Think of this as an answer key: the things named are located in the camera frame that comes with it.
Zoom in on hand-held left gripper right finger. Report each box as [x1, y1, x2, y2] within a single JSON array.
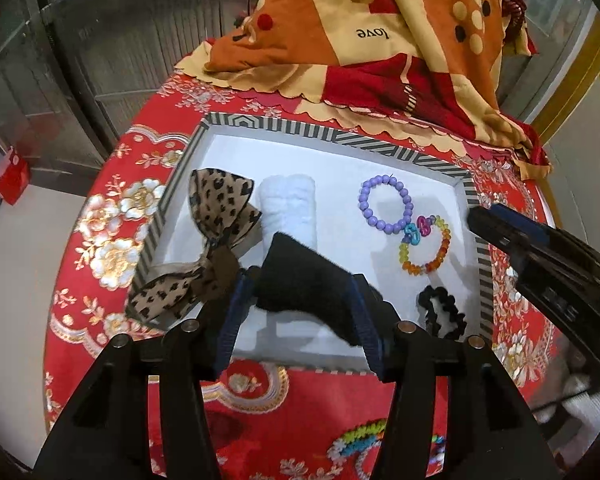
[[347, 272, 563, 480]]

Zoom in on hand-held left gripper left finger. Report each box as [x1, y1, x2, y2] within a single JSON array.
[[32, 265, 262, 480]]

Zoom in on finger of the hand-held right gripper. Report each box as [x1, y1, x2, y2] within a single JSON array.
[[466, 204, 576, 281]]

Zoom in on multicolour bead bracelet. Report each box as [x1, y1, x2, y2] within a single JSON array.
[[399, 215, 452, 277]]

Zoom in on black scrunchie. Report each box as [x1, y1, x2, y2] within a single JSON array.
[[417, 285, 467, 342]]

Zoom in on black fuzzy hair tie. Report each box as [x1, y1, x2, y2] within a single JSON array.
[[257, 232, 381, 348]]

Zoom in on colourful plastic chain links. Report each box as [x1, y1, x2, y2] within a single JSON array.
[[402, 215, 431, 247]]

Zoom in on purple bead bracelet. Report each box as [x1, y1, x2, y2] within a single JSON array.
[[358, 175, 414, 234]]

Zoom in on leopard print hair bow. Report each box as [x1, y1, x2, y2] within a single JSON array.
[[125, 167, 263, 323]]

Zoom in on white towel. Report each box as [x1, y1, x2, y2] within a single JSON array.
[[257, 174, 317, 252]]

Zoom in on striped cardboard box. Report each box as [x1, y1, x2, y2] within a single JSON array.
[[125, 112, 496, 377]]

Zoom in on person's right hand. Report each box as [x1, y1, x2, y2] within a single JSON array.
[[530, 370, 600, 442]]

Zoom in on red floral tablecloth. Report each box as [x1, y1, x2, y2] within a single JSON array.
[[42, 72, 561, 480]]

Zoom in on red paper bag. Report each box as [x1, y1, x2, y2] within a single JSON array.
[[0, 147, 31, 206]]

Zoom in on orange patterned blanket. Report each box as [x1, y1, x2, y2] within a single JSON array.
[[172, 0, 551, 181]]

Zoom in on yellow wooden door frame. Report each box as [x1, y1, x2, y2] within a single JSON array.
[[529, 42, 600, 137]]

